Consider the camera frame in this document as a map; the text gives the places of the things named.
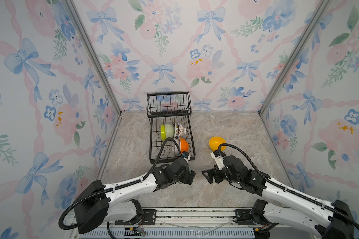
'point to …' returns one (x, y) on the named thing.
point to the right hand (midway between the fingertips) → (209, 169)
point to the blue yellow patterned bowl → (176, 130)
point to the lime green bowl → (163, 132)
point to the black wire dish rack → (169, 107)
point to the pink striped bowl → (178, 141)
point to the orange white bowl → (184, 145)
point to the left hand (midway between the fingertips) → (190, 171)
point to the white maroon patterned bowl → (182, 130)
